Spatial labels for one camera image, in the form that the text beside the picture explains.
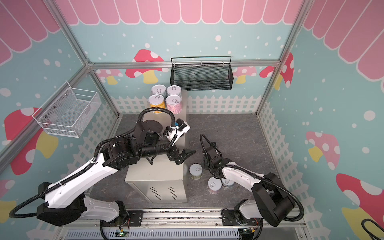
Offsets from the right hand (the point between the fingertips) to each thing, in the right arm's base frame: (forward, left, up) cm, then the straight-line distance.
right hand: (209, 160), depth 90 cm
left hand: (-10, +11, +31) cm, 35 cm away
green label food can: (-7, +8, +1) cm, 11 cm away
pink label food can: (-15, -2, +1) cm, 15 cm away
